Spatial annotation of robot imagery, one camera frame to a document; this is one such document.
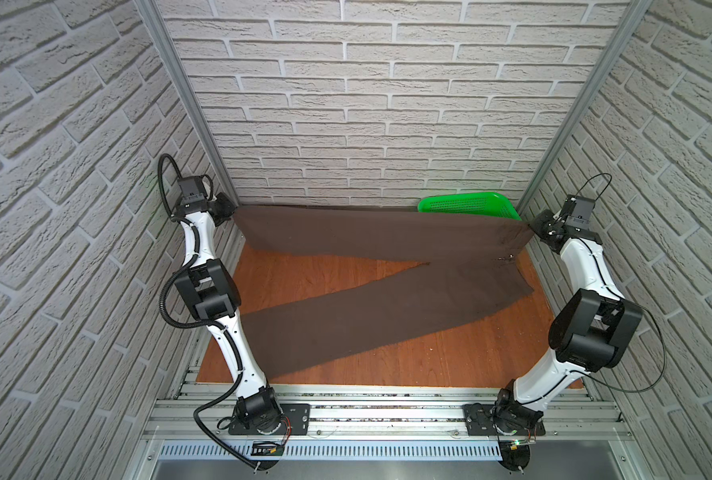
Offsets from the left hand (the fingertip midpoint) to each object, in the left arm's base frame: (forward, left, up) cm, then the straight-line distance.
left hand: (229, 199), depth 96 cm
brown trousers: (-15, -82, -16) cm, 85 cm away
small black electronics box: (-67, -18, -23) cm, 73 cm away
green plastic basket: (+10, -92, -13) cm, 93 cm away
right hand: (-14, -98, +4) cm, 99 cm away
